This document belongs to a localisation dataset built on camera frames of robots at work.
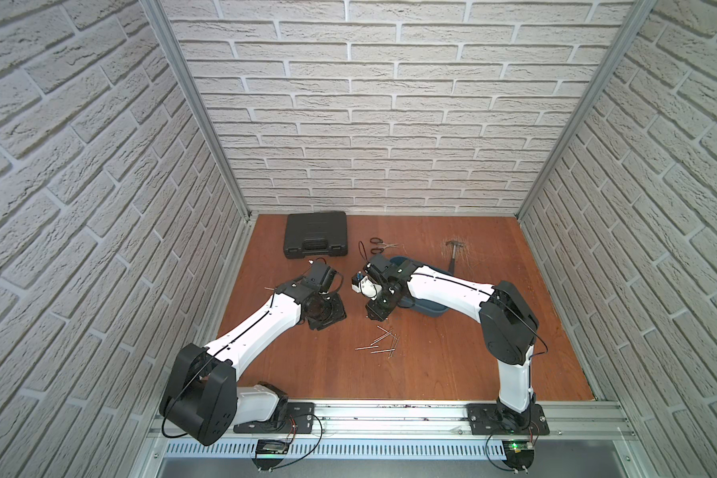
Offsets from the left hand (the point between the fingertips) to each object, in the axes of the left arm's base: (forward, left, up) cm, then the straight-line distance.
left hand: (346, 311), depth 83 cm
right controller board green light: (-33, -43, -9) cm, 55 cm away
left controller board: (-31, +17, -10) cm, 37 cm away
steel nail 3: (-5, -10, -9) cm, 14 cm away
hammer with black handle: (+24, -38, -9) cm, 46 cm away
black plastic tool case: (+33, +10, -3) cm, 35 cm away
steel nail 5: (-2, -12, -8) cm, 14 cm away
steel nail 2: (-8, -9, -10) cm, 16 cm away
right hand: (+3, -9, -5) cm, 11 cm away
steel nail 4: (-7, -14, -8) cm, 18 cm away
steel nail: (-7, -6, -9) cm, 13 cm away
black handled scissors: (+33, -11, -8) cm, 36 cm away
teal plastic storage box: (+3, -22, -2) cm, 22 cm away
